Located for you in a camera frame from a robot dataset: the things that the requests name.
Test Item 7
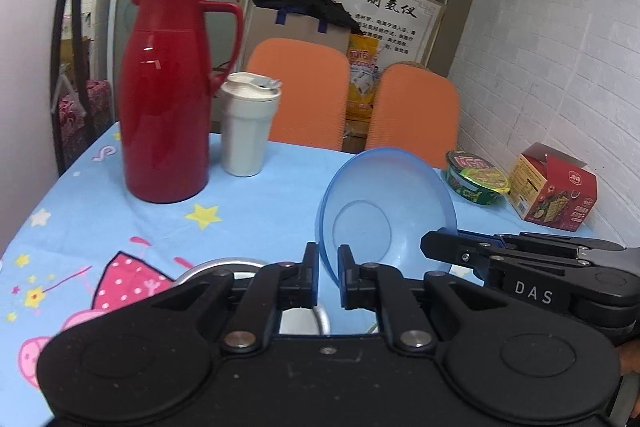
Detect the stainless steel bowl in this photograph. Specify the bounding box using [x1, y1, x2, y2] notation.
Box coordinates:
[174, 257, 332, 337]

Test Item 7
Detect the blue translucent bowl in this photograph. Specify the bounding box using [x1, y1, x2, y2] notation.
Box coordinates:
[316, 147, 458, 282]

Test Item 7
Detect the green instant noodle cup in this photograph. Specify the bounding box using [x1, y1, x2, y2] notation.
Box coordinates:
[445, 150, 510, 206]

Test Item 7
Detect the red cracker box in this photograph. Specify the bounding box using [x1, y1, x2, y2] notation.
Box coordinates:
[506, 143, 598, 232]

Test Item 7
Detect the right orange chair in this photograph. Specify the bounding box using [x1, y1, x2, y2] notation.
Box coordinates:
[366, 63, 460, 169]

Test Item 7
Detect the orange chair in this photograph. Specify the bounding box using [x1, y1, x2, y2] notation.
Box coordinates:
[245, 38, 349, 150]
[366, 63, 460, 169]

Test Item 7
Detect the white tumbler cup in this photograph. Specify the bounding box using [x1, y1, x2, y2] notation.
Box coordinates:
[219, 72, 281, 178]

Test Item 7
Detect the left orange chair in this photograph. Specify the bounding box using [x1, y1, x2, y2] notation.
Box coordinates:
[245, 38, 349, 150]

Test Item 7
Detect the yellow snack bag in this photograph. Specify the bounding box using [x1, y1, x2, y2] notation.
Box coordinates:
[346, 34, 378, 121]

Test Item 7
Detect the red thermos jug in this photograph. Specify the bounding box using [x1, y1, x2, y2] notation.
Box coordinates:
[118, 0, 244, 204]

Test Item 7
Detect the chinese text poster board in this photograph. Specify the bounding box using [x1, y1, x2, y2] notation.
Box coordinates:
[240, 0, 447, 65]

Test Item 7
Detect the brown cardboard box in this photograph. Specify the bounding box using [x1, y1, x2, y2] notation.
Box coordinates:
[241, 3, 350, 62]

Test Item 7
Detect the black cloth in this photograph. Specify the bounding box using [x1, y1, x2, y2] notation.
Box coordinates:
[252, 0, 362, 35]

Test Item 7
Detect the black metal rack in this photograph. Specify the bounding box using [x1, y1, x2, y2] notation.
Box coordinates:
[50, 0, 98, 176]

